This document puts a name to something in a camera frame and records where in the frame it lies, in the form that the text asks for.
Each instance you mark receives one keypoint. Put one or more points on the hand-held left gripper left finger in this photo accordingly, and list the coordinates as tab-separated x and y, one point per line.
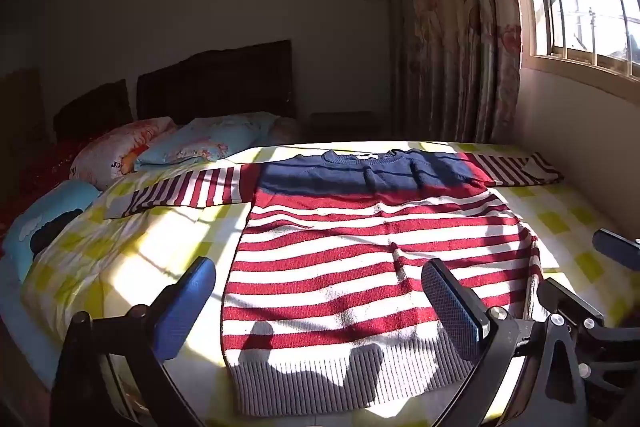
182	307

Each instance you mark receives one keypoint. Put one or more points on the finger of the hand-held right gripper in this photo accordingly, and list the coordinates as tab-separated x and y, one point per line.
617	243
565	297

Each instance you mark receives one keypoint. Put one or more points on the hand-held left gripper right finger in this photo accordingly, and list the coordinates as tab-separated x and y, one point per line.
450	302

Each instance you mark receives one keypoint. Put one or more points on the red white navy striped sweater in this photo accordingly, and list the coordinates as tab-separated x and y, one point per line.
325	267

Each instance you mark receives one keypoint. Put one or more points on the yellow white checkered bed sheet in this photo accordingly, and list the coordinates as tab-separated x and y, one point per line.
150	247

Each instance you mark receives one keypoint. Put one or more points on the light blue floral pillow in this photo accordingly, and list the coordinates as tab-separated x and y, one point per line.
200	142

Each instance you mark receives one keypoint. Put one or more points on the pink floral pillow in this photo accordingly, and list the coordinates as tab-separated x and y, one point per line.
115	152

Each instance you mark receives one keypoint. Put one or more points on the red blanket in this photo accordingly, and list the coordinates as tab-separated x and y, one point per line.
40	172

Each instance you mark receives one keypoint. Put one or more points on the beige pillow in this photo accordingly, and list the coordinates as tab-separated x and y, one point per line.
285	129

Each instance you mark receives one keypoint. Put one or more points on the small dark headboard panel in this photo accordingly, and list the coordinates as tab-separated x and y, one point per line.
92	107

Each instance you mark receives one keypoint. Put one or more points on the large dark headboard panel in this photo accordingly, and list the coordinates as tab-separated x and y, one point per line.
215	82

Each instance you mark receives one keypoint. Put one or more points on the brown headboard panel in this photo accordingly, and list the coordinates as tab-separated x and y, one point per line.
22	112

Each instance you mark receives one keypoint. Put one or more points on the floral curtain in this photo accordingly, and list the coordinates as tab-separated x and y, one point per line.
450	32

